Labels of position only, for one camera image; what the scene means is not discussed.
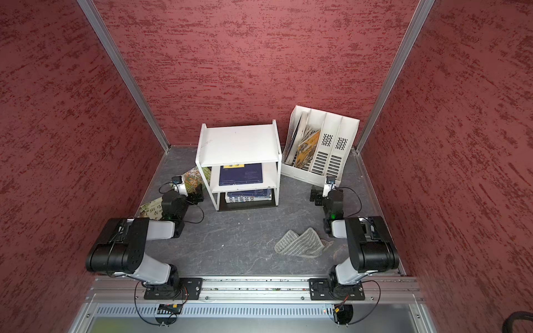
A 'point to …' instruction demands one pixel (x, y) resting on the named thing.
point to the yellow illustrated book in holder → (305, 150)
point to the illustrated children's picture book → (153, 209)
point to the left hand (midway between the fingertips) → (191, 188)
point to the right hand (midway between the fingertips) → (322, 188)
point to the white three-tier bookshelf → (243, 162)
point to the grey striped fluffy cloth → (309, 243)
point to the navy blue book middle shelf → (232, 174)
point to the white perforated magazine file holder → (317, 145)
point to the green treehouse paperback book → (193, 178)
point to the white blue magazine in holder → (299, 123)
